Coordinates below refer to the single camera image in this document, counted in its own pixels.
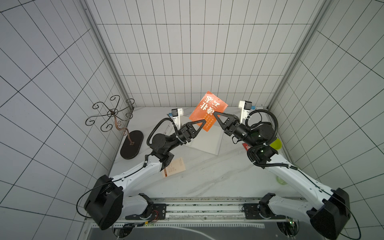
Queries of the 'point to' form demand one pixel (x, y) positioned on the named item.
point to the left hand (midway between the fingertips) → (205, 123)
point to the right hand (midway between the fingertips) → (214, 112)
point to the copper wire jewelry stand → (131, 147)
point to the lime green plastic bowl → (277, 144)
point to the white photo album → (210, 142)
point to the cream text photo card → (175, 167)
